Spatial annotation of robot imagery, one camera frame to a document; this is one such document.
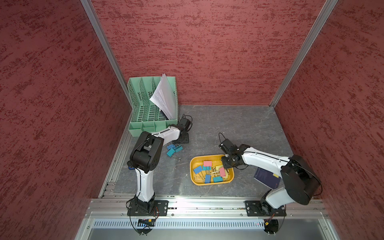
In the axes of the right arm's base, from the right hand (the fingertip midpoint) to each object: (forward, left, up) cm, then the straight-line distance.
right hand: (227, 165), depth 88 cm
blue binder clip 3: (-8, +13, +2) cm, 15 cm away
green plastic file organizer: (+41, +57, +1) cm, 70 cm away
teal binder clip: (+12, +31, +1) cm, 33 cm away
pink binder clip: (+1, +12, +2) cm, 12 cm away
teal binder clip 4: (-8, +7, 0) cm, 10 cm away
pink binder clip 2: (-4, +4, +2) cm, 6 cm away
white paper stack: (+39, +38, +23) cm, 59 cm away
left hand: (+17, +29, 0) cm, 34 cm away
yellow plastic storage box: (+1, +19, +4) cm, 19 cm away
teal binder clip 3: (-1, +13, +1) cm, 13 cm away
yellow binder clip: (-1, +6, +1) cm, 6 cm away
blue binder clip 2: (-2, +17, +1) cm, 18 cm away
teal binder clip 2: (+9, +35, +2) cm, 36 cm away
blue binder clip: (+14, +36, +1) cm, 38 cm away
